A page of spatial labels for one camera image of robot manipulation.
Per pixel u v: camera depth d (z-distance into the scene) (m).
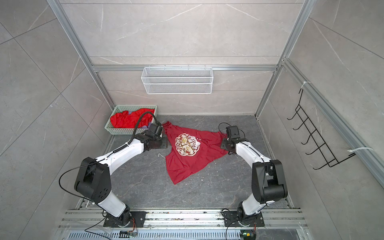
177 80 1.01
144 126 1.10
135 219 0.73
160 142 0.80
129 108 1.18
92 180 0.45
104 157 0.49
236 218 0.73
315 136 0.68
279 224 0.74
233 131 0.74
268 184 0.45
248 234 0.70
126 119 1.10
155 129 0.70
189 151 0.98
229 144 0.67
